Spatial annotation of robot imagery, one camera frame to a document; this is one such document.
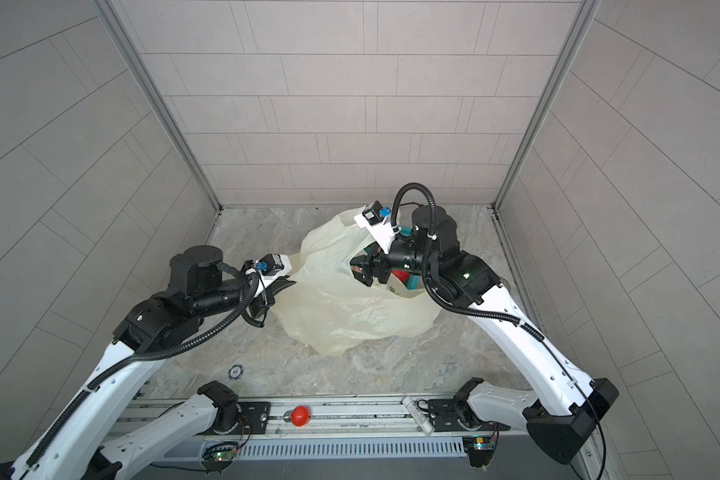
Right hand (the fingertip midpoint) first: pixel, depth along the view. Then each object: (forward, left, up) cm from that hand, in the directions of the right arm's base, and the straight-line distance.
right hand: (347, 256), depth 58 cm
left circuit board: (-27, +31, -33) cm, 53 cm away
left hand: (0, +11, -5) cm, 12 cm away
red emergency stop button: (-21, +15, -34) cm, 42 cm away
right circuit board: (-29, -27, -38) cm, 55 cm away
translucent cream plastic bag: (-4, +5, -14) cm, 15 cm away
